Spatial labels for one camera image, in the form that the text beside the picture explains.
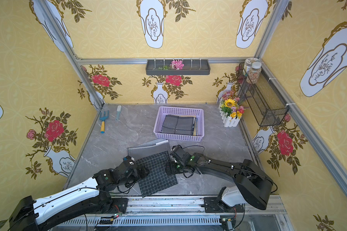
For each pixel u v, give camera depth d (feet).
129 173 2.08
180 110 3.61
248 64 2.79
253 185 1.38
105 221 2.38
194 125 3.39
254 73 2.62
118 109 3.84
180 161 2.09
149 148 3.10
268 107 2.62
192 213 2.36
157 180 2.68
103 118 3.72
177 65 2.89
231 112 3.15
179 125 3.39
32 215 1.36
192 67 3.03
